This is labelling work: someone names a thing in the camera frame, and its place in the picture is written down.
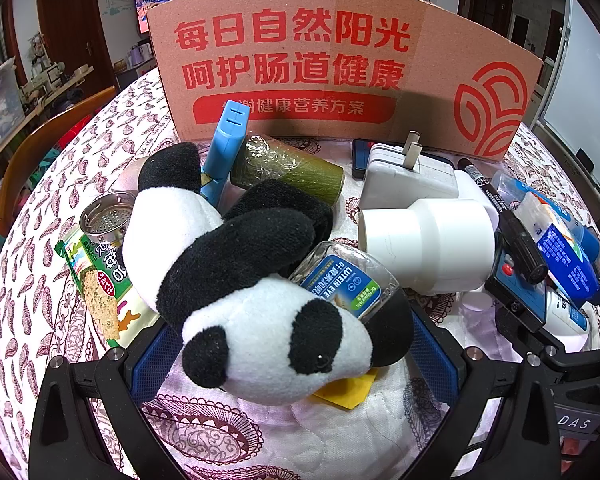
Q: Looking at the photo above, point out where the white bottle blue print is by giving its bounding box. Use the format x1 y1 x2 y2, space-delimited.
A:
544 285 593 342

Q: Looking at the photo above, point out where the panda plush toy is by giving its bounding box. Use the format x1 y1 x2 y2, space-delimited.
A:
122 142 415 405

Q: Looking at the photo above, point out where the green snack packet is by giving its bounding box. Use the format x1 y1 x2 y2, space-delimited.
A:
55 230 162 351

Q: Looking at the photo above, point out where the yellow paper note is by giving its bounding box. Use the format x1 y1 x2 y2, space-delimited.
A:
311 367 379 409

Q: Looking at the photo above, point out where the brown wooden door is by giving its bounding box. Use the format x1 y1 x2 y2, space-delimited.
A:
35 0 104 97

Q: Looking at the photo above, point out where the small white cap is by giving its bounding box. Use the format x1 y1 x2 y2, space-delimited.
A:
459 290 494 314

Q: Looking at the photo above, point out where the blue label plastic bottle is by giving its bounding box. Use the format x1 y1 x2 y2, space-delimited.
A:
490 170 600 309

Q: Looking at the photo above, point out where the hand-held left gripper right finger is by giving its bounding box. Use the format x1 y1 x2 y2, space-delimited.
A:
410 310 566 480

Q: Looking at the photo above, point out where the clear bottle blue label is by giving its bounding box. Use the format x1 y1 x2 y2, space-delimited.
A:
289 241 402 322

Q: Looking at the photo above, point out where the white pipe fitting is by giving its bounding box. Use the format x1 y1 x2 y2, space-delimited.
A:
356 170 499 297

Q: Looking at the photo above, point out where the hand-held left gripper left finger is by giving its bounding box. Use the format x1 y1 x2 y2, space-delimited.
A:
27 321 202 480

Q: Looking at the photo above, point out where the blue remote control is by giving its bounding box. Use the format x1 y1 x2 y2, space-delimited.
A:
484 245 552 332

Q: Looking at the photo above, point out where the green tape-wrapped roll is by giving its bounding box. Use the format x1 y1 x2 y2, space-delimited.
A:
230 135 346 207

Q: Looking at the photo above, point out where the blue plug adapter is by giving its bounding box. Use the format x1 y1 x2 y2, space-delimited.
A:
201 100 249 207

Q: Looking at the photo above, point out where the quilted paisley tablecloth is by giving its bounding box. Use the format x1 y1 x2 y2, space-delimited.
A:
0 67 600 480

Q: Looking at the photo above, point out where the black marker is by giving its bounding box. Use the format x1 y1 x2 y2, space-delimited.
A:
456 157 549 284

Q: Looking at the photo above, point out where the metal strainer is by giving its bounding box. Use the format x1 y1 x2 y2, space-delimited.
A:
79 191 137 252

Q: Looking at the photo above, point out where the dark blue calculator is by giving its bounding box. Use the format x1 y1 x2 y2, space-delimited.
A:
351 138 377 179

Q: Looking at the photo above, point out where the white power adapter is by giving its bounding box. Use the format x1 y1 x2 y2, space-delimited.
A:
359 131 459 211

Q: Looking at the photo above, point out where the printed cardboard box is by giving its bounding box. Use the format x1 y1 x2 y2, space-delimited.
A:
146 0 544 162

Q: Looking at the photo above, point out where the purple kettle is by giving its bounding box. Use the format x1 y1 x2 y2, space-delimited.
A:
127 44 154 69

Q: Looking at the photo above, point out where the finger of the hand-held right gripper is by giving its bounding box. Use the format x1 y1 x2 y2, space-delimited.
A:
495 302 600 401

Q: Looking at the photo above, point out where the television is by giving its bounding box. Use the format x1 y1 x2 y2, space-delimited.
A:
134 0 174 36

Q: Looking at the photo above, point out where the wooden chair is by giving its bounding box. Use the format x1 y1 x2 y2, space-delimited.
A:
0 85 119 239

